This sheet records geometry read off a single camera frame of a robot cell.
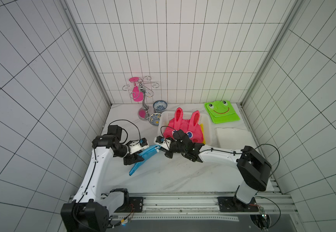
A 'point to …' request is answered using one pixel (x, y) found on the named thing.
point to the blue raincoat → (145, 154)
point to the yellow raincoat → (202, 127)
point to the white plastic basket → (205, 121)
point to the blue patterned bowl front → (154, 118)
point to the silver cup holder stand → (145, 112)
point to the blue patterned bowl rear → (160, 106)
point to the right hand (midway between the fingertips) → (153, 148)
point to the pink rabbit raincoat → (192, 127)
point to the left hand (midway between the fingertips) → (138, 156)
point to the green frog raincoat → (220, 111)
